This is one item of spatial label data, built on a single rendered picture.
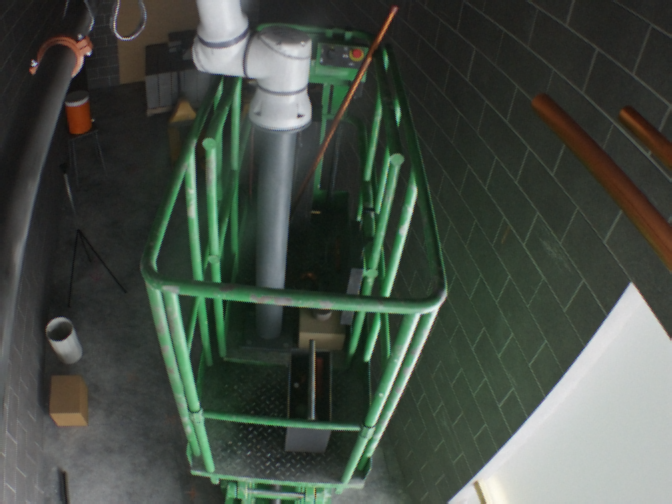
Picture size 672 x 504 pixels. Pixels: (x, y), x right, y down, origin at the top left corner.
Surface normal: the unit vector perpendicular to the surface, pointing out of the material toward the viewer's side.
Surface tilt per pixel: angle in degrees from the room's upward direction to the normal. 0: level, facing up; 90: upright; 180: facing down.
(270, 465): 0
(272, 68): 90
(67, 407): 0
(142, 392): 0
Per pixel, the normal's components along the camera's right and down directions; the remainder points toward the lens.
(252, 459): 0.09, -0.72
